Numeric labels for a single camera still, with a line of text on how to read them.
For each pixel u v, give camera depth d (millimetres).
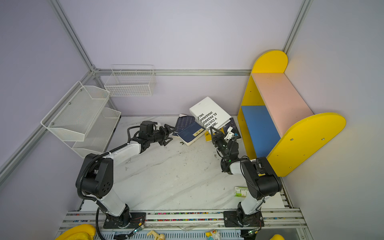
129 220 722
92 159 483
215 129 831
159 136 802
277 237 672
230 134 815
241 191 783
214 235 669
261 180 474
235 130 803
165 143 865
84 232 674
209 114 882
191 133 1067
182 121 1147
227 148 698
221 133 790
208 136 1073
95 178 469
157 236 682
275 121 640
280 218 763
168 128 821
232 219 732
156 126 754
